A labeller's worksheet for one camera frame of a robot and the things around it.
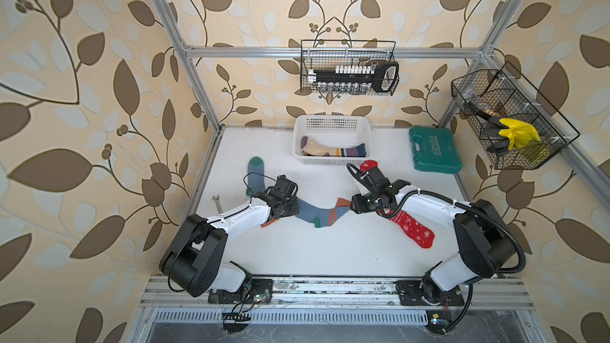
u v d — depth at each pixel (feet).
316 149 3.47
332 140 3.79
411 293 2.38
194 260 1.40
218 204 3.13
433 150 3.44
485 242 1.46
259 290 2.42
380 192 2.28
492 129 2.15
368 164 3.44
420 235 2.82
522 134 2.25
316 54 2.99
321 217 2.94
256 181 3.32
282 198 2.29
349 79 2.81
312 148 3.46
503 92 2.59
